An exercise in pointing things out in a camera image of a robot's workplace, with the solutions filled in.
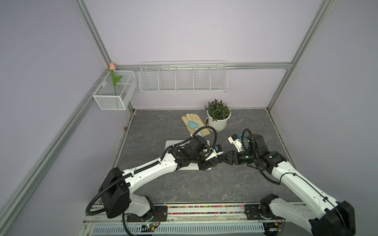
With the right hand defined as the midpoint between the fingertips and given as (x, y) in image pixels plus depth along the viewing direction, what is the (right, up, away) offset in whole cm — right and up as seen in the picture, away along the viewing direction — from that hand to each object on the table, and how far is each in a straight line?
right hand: (222, 157), depth 75 cm
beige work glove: (-15, +22, +41) cm, 49 cm away
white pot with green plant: (+1, +23, +20) cm, 31 cm away
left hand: (-5, -1, +1) cm, 5 cm away
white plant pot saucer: (-5, +17, +35) cm, 39 cm away
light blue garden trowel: (-16, +17, +33) cm, 40 cm away
